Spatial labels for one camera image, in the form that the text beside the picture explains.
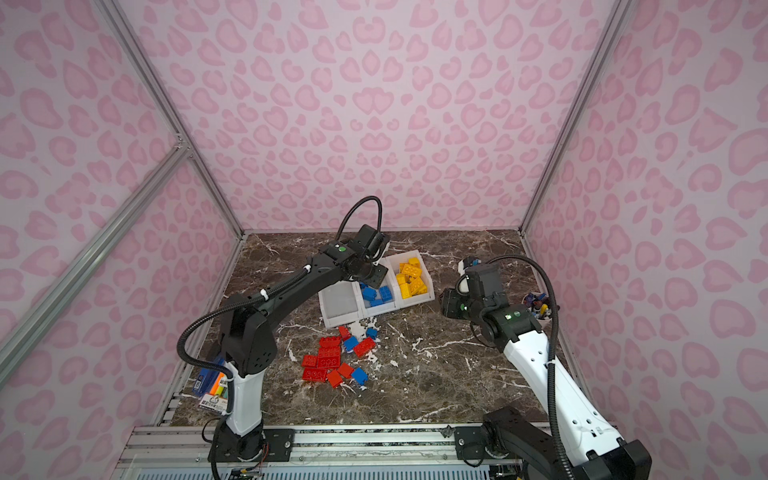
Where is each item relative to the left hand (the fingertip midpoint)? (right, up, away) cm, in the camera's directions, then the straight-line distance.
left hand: (378, 271), depth 89 cm
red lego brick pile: (-15, -27, -3) cm, 31 cm away
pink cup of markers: (+45, -9, -6) cm, 46 cm away
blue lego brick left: (-5, -29, -5) cm, 30 cm away
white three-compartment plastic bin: (-12, -10, +8) cm, 18 cm away
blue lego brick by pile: (-9, -22, +1) cm, 23 cm away
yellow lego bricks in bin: (+10, -3, +12) cm, 16 cm away
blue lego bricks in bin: (-3, -8, +9) cm, 12 cm away
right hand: (+18, -6, -12) cm, 23 cm away
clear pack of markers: (-45, -31, -8) cm, 56 cm away
